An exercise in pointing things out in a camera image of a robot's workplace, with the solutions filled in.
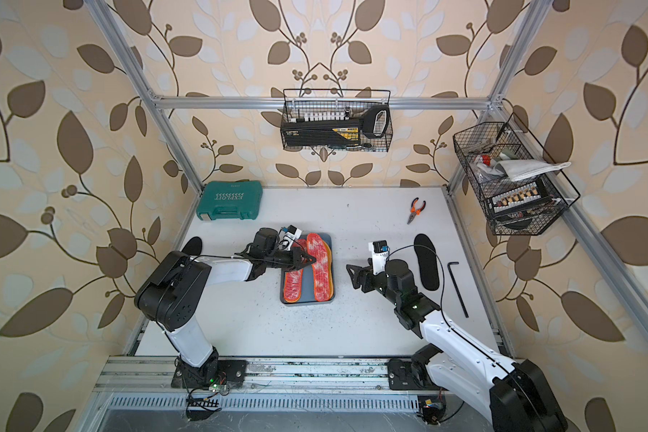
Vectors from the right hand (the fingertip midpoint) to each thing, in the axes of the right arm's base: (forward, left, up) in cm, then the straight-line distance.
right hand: (358, 263), depth 82 cm
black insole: (+16, +61, -12) cm, 65 cm away
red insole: (+1, +22, -11) cm, 24 cm away
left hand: (+4, +13, -4) cm, 14 cm away
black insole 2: (+7, -26, -12) cm, 30 cm away
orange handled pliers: (+31, -27, -13) cm, 43 cm away
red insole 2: (+2, +12, -7) cm, 14 cm away
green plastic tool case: (+36, +50, -8) cm, 63 cm away
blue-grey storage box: (-5, +17, -13) cm, 22 cm away
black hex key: (-3, -33, -12) cm, 35 cm away
